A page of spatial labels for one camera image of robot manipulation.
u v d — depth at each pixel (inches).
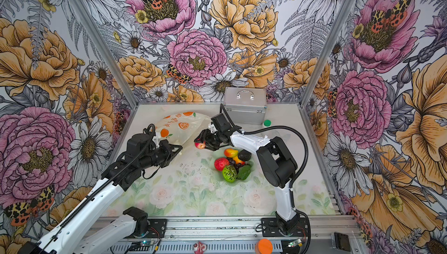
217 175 34.3
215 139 31.4
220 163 33.5
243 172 32.6
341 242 27.5
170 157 26.1
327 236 29.2
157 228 29.0
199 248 26.1
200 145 34.2
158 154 25.1
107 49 37.4
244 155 33.7
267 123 39.1
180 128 34.5
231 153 35.2
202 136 32.2
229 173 31.3
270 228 29.2
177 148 28.9
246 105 40.1
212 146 32.8
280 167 20.2
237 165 34.7
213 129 33.8
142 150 21.3
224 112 28.6
